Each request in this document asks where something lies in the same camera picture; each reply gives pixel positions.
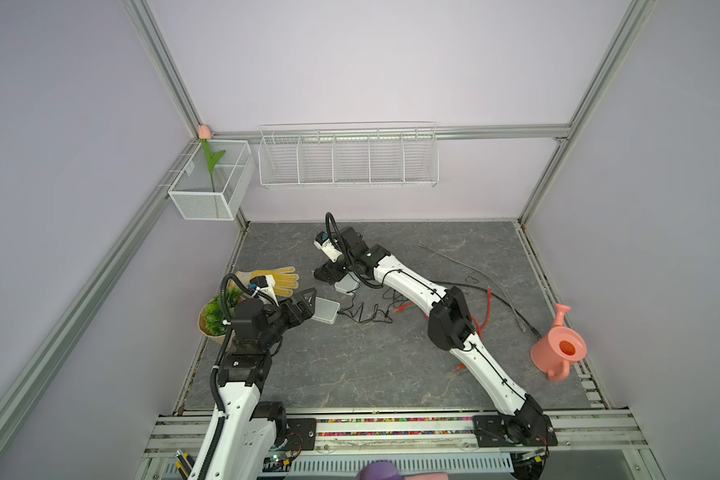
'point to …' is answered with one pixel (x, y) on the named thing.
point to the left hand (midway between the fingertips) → (305, 298)
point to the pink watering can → (554, 352)
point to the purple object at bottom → (380, 470)
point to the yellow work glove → (284, 278)
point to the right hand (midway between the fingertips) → (328, 265)
